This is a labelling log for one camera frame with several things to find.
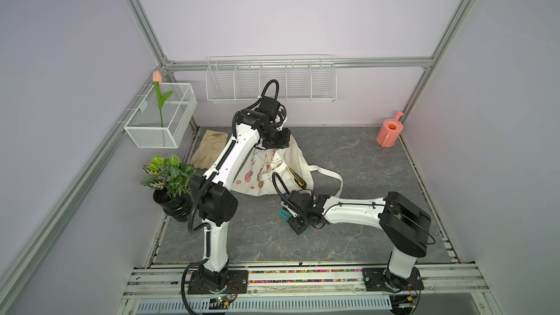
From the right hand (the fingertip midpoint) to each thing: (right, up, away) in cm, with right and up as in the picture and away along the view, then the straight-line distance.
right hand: (294, 221), depth 87 cm
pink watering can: (+47, +38, +18) cm, 63 cm away
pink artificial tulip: (-53, +49, -2) cm, 72 cm away
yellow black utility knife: (+2, +15, +10) cm, 18 cm away
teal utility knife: (-4, +2, +2) cm, 5 cm away
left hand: (-2, +31, -5) cm, 31 cm away
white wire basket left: (-56, +38, -8) cm, 68 cm away
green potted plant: (-44, +19, -12) cm, 49 cm away
